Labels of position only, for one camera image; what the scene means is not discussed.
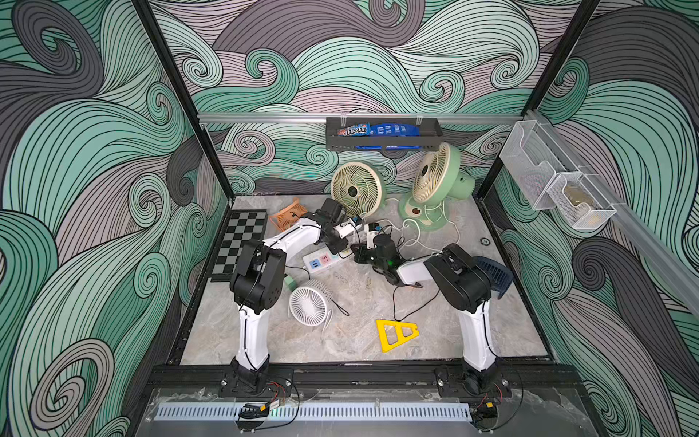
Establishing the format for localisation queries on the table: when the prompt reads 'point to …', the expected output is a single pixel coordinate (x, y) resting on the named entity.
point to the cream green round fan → (358, 188)
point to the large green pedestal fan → (437, 179)
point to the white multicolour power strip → (318, 260)
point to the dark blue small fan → (501, 276)
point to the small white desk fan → (308, 302)
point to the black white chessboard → (243, 225)
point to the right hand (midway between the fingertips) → (353, 246)
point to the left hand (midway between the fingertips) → (341, 238)
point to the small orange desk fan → (288, 215)
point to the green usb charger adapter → (291, 283)
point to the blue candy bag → (382, 129)
